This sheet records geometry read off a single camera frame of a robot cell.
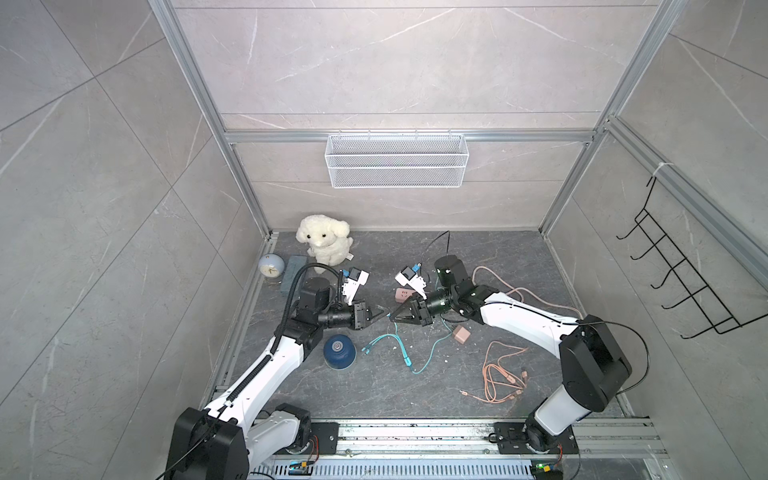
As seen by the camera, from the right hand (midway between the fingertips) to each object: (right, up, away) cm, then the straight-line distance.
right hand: (395, 319), depth 75 cm
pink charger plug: (+21, -8, +16) cm, 27 cm away
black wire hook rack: (+65, +3, -17) cm, 67 cm away
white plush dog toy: (-22, +22, +22) cm, 38 cm away
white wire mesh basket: (+1, +49, +26) cm, 56 cm away
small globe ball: (-42, +13, +26) cm, 51 cm away
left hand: (-2, +3, -1) cm, 4 cm away
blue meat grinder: (-15, -10, +3) cm, 18 cm away
